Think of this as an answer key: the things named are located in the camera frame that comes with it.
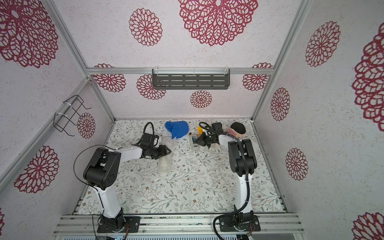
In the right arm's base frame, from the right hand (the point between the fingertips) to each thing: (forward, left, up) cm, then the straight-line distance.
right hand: (194, 139), depth 99 cm
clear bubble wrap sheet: (-17, +17, -1) cm, 24 cm away
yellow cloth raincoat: (+14, -4, -6) cm, 16 cm away
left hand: (-8, +17, -4) cm, 19 cm away
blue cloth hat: (+12, +12, -4) cm, 18 cm away
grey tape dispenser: (-4, 0, -4) cm, 6 cm away
